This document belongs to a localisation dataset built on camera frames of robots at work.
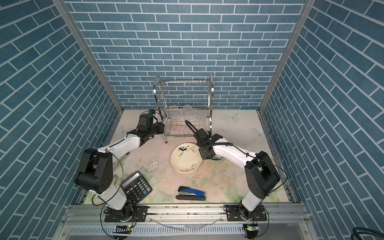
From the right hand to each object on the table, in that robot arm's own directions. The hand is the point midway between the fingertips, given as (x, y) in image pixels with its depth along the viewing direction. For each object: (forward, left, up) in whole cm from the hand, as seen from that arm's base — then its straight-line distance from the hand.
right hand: (206, 151), depth 89 cm
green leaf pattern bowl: (-4, -6, 0) cm, 7 cm away
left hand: (+13, +28, +7) cm, 31 cm away
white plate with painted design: (-2, +12, -6) cm, 14 cm away
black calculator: (-22, +37, -5) cm, 44 cm away
